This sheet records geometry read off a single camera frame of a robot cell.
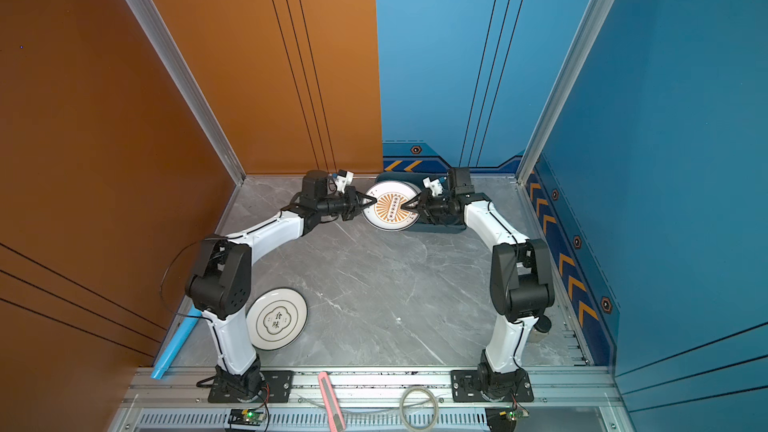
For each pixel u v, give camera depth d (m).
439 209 0.79
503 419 0.70
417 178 1.19
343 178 0.87
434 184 0.87
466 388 0.72
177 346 0.79
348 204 0.80
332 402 0.71
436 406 0.69
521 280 0.49
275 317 0.85
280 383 0.74
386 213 0.85
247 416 0.71
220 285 0.51
